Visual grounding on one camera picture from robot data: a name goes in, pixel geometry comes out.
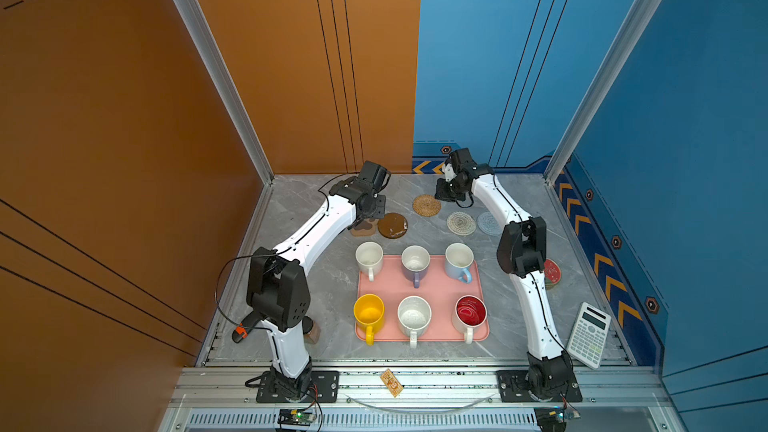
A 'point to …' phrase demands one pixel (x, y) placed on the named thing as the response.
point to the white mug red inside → (469, 313)
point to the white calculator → (589, 334)
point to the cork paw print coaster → (365, 227)
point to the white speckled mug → (414, 316)
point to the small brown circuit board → (395, 387)
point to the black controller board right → (551, 418)
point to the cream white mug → (369, 257)
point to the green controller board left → (295, 417)
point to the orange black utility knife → (239, 333)
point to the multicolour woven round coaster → (461, 223)
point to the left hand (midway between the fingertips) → (373, 203)
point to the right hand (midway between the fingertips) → (436, 195)
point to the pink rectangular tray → (439, 289)
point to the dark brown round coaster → (393, 226)
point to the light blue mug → (458, 260)
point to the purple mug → (415, 262)
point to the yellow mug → (369, 312)
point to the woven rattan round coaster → (426, 205)
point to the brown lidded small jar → (311, 330)
